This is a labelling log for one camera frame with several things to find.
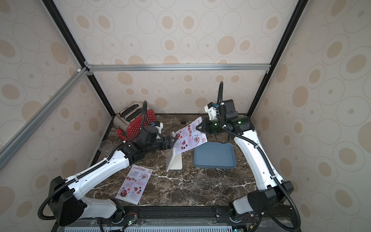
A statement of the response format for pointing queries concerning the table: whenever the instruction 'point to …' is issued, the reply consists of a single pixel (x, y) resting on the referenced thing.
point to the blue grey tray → (215, 155)
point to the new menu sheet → (189, 137)
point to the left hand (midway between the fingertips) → (175, 139)
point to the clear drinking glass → (106, 148)
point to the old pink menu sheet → (135, 184)
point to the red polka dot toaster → (131, 118)
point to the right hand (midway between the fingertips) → (202, 126)
